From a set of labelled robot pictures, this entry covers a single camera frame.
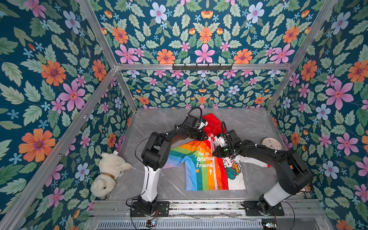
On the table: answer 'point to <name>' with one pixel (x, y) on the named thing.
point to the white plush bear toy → (111, 167)
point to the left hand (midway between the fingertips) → (209, 136)
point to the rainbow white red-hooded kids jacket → (204, 170)
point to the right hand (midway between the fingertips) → (215, 151)
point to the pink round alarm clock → (271, 143)
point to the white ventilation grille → (180, 224)
